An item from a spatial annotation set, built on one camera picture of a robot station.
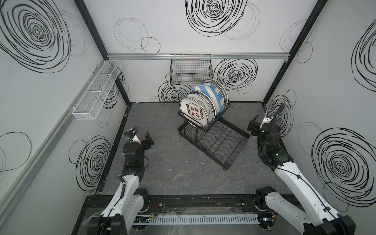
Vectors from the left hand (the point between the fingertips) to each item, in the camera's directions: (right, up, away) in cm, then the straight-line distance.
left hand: (140, 134), depth 82 cm
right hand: (+65, +8, -7) cm, 66 cm away
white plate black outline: (+37, +16, -6) cm, 41 cm away
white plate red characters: (+30, +12, -4) cm, 33 cm away
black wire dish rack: (+48, -7, +15) cm, 51 cm away
